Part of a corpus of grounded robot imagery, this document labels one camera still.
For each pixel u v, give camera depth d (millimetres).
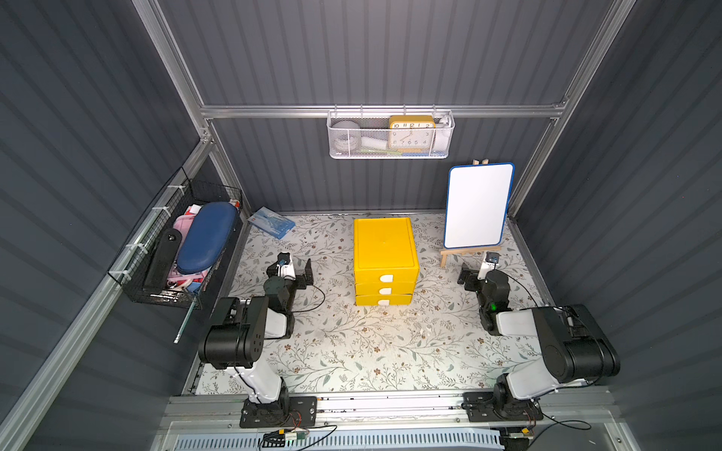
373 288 846
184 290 633
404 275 790
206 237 665
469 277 846
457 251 1014
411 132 889
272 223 1158
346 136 834
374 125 912
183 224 724
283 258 787
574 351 449
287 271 807
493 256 800
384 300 886
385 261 792
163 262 629
